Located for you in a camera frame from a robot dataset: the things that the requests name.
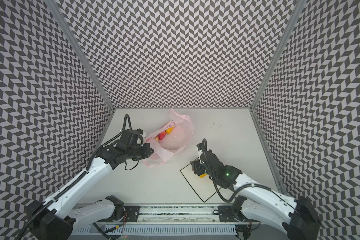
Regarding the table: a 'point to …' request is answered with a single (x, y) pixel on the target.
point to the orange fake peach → (169, 130)
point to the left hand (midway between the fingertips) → (154, 152)
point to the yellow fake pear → (202, 175)
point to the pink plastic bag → (173, 143)
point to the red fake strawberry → (161, 135)
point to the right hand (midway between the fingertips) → (196, 165)
